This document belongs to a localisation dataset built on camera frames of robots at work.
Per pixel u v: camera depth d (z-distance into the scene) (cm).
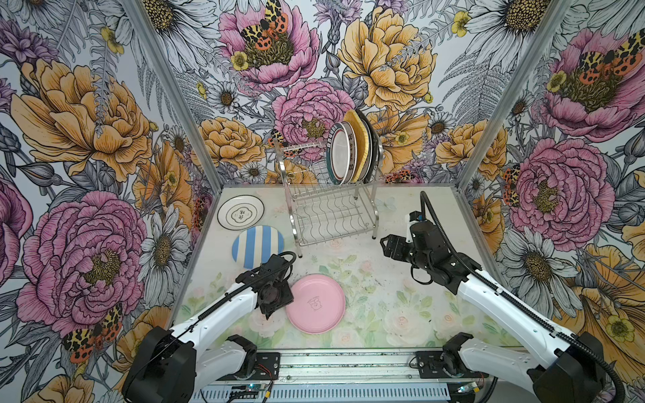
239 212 112
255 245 102
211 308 49
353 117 77
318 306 85
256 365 73
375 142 78
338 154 89
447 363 67
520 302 46
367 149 73
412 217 72
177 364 40
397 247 70
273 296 70
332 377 73
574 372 38
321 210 106
